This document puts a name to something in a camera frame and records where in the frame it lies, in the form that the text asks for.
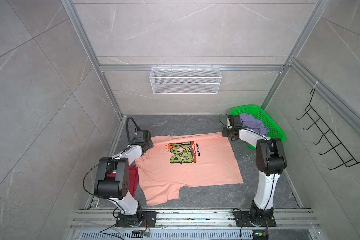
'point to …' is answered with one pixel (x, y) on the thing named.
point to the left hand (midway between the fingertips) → (146, 139)
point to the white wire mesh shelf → (185, 80)
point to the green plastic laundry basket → (274, 131)
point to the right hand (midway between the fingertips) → (226, 129)
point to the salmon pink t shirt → (171, 163)
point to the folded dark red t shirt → (133, 179)
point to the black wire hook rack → (335, 144)
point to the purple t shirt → (249, 122)
